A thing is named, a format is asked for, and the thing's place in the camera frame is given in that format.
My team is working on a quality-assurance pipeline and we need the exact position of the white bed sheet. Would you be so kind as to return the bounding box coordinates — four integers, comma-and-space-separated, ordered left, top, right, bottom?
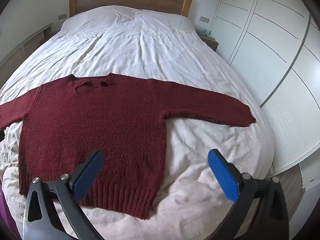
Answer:
0, 5, 278, 240

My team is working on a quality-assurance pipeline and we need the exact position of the dark red knit sweater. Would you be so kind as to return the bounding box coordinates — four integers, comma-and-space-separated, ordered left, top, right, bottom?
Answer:
0, 73, 257, 220

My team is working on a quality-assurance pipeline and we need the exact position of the wooden nightstand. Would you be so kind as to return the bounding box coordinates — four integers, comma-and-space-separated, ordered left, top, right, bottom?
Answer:
199, 34, 219, 53

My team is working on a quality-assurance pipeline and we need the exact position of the white wardrobe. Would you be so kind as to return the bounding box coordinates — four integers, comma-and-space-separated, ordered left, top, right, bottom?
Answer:
210, 0, 320, 178

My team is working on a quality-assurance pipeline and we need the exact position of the white shelf unit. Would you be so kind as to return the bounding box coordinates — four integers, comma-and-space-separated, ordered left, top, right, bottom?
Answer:
0, 23, 52, 65

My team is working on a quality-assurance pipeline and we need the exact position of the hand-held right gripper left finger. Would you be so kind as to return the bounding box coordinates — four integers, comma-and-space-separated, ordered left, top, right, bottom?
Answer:
22, 150, 104, 240

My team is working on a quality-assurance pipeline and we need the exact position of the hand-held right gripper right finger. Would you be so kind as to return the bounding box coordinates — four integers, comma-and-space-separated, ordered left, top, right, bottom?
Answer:
207, 149, 290, 240

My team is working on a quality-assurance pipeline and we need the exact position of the wooden headboard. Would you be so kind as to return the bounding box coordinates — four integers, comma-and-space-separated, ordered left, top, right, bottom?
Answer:
69, 0, 193, 18

